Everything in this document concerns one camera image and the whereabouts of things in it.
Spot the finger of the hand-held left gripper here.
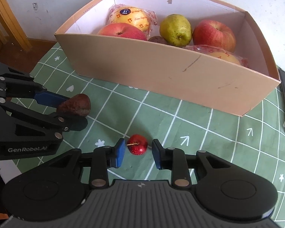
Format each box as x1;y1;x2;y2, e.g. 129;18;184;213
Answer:
0;97;88;140
0;59;72;108

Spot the red apple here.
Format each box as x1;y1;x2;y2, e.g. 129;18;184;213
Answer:
97;23;148;41
192;20;236;53

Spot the small red hawthorn fruit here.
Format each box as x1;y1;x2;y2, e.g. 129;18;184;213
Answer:
127;134;148;156

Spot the yellow lemon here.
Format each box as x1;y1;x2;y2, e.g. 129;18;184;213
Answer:
109;3;157;33
185;45;249;67

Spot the green checked tablecloth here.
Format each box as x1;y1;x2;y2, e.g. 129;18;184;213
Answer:
0;41;285;222

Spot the wooden door frame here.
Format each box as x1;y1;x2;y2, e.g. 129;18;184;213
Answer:
0;0;32;53

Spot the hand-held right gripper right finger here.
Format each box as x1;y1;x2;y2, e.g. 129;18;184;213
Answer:
152;139;232;188

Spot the brown cardboard box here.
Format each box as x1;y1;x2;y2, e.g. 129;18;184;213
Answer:
54;0;281;117

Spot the wrinkled dark brown fruit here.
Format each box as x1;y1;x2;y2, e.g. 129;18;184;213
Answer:
147;36;168;45
56;94;91;117

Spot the green pear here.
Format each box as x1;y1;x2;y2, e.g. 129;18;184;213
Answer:
160;14;193;47

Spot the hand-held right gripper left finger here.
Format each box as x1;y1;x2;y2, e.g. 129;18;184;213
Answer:
46;138;127;190

